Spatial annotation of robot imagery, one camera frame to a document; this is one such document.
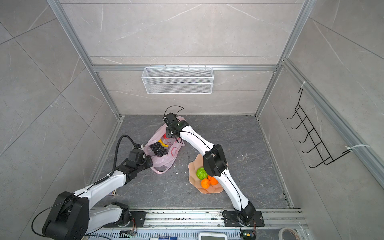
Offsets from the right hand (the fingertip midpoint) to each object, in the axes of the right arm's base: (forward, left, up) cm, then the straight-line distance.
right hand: (171, 131), depth 97 cm
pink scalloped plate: (-31, -16, -6) cm, 36 cm away
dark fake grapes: (-10, +8, -6) cm, 14 cm away
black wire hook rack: (-28, -70, +21) cm, 78 cm away
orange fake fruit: (-33, -21, -4) cm, 39 cm away
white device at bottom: (-56, -23, -6) cm, 61 cm away
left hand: (-16, +12, -3) cm, 20 cm away
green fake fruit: (-28, -19, -4) cm, 34 cm away
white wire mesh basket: (+29, -5, +20) cm, 36 cm away
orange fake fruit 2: (-32, -25, -4) cm, 41 cm away
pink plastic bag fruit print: (-21, +5, -5) cm, 22 cm away
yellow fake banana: (-5, +6, -8) cm, 11 cm away
